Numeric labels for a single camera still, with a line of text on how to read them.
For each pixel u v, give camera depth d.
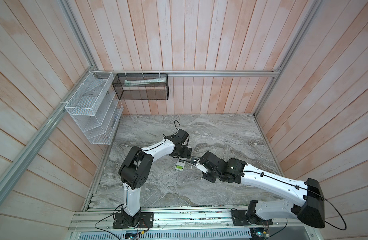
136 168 0.53
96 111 0.67
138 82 0.90
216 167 0.56
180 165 0.92
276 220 0.73
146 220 0.74
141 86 1.04
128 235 0.72
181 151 0.82
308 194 0.41
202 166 0.60
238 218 0.73
